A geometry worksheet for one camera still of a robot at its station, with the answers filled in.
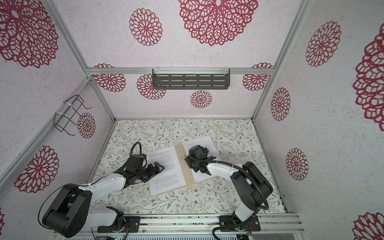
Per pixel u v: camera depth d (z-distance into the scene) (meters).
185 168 0.94
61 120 0.73
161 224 0.76
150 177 0.80
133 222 0.75
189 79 0.95
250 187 0.46
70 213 0.42
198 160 0.70
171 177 0.90
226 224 0.73
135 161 0.70
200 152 0.71
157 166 0.81
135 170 0.70
